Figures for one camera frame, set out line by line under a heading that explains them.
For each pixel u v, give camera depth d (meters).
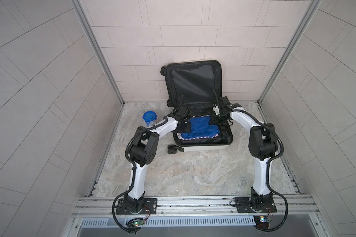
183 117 0.76
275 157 0.53
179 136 0.91
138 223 0.65
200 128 0.96
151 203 0.72
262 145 0.55
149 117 0.91
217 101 0.79
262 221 0.68
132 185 0.58
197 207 0.72
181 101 0.82
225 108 0.75
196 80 0.97
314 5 0.71
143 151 0.53
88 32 0.79
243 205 0.71
